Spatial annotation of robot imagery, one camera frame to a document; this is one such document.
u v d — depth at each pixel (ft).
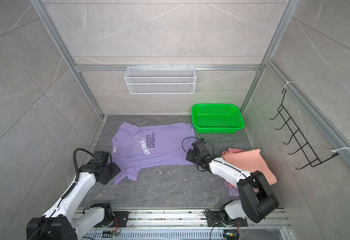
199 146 2.26
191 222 2.40
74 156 2.01
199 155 2.24
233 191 2.66
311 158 2.01
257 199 1.34
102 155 2.17
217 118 3.52
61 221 1.33
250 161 2.81
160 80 3.31
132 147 3.31
